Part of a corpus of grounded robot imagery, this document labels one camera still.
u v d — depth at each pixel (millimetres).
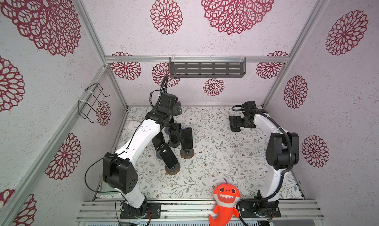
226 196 704
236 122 898
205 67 947
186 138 874
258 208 677
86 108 751
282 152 524
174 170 874
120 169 434
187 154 945
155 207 747
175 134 1056
